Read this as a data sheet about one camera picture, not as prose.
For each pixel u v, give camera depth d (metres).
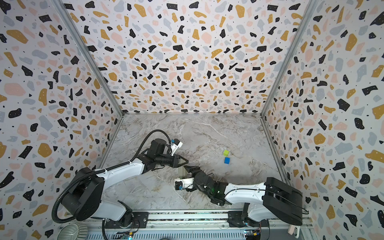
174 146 0.78
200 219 0.76
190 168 0.72
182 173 0.80
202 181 0.59
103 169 0.48
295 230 0.71
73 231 0.70
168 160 0.74
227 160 0.96
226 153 0.97
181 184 0.66
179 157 0.77
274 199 0.43
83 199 0.42
